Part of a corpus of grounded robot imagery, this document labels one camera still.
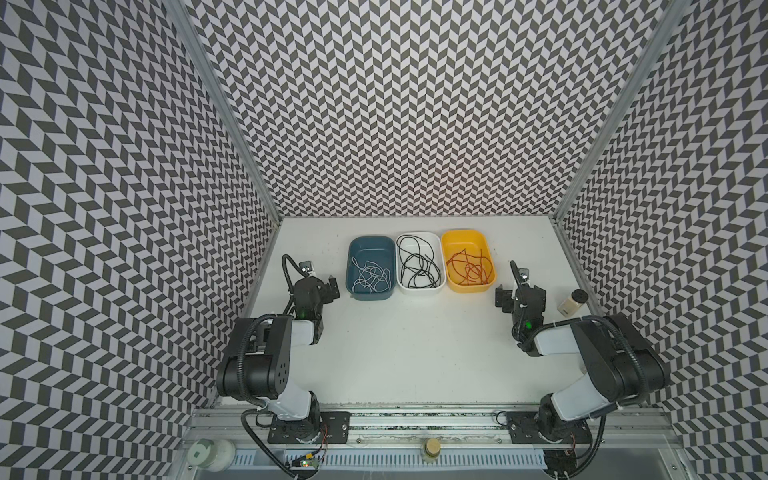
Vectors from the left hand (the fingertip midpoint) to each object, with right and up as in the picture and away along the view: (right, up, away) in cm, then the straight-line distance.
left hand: (317, 275), depth 95 cm
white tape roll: (-13, -35, -32) cm, 49 cm away
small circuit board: (+6, -39, -28) cm, 48 cm away
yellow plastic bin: (+46, +11, +10) cm, 48 cm away
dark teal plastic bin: (+19, +9, +7) cm, 22 cm away
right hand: (+65, -3, -2) cm, 66 cm away
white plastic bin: (+40, +11, +10) cm, 43 cm away
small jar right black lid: (+77, -8, -8) cm, 78 cm away
